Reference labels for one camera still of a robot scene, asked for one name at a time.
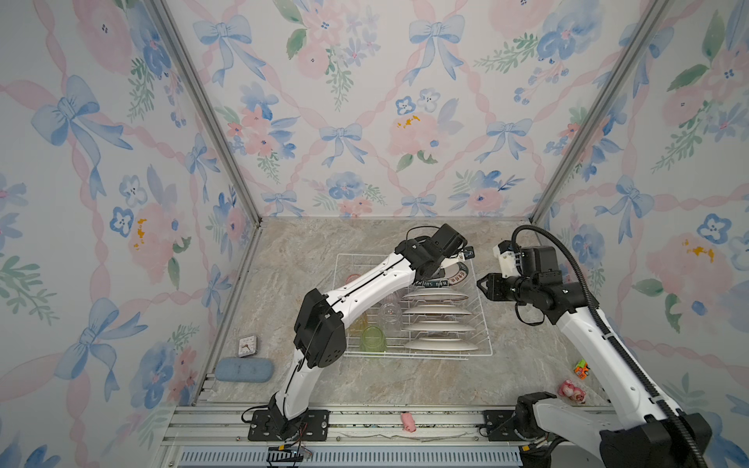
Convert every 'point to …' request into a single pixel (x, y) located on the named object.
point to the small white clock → (247, 346)
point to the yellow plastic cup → (359, 326)
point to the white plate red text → (436, 309)
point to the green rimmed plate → (454, 273)
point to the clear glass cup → (391, 314)
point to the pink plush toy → (569, 389)
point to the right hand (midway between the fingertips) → (483, 280)
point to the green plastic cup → (373, 339)
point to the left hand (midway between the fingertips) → (431, 250)
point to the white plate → (440, 326)
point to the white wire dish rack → (441, 318)
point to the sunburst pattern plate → (436, 296)
